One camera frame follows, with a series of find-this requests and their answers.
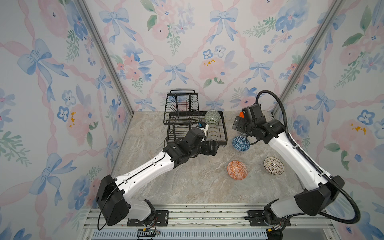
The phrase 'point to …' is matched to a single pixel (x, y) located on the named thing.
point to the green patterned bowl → (212, 116)
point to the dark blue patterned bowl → (239, 144)
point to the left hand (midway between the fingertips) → (213, 142)
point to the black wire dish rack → (181, 114)
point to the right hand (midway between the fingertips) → (242, 123)
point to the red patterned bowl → (237, 170)
